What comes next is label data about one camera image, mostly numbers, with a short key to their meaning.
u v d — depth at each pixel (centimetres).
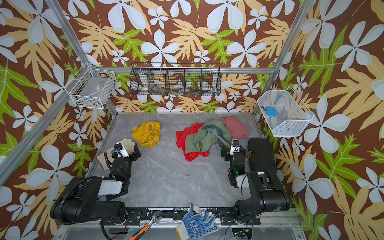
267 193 44
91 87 86
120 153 73
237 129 105
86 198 44
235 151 77
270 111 86
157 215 75
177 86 99
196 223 72
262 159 88
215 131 91
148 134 99
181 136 104
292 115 78
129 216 74
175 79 97
